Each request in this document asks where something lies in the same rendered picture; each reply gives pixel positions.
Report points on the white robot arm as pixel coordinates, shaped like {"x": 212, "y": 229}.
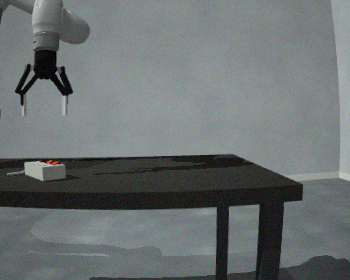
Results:
{"x": 49, "y": 20}

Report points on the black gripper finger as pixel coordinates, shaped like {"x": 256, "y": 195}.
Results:
{"x": 67, "y": 89}
{"x": 22, "y": 93}

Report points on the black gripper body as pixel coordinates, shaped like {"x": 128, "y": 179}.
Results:
{"x": 46, "y": 59}

